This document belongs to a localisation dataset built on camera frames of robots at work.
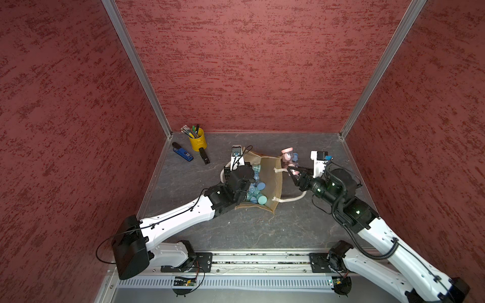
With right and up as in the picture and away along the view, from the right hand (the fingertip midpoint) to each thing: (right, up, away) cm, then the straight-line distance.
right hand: (288, 172), depth 69 cm
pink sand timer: (0, +6, 0) cm, 6 cm away
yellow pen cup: (-44, +13, +38) cm, 59 cm away
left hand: (-19, +4, +6) cm, 20 cm away
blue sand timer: (+3, +5, +1) cm, 6 cm away
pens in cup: (-47, +18, +35) cm, 61 cm away
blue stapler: (-53, +6, +38) cm, 66 cm away
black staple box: (-42, +6, +39) cm, 57 cm away
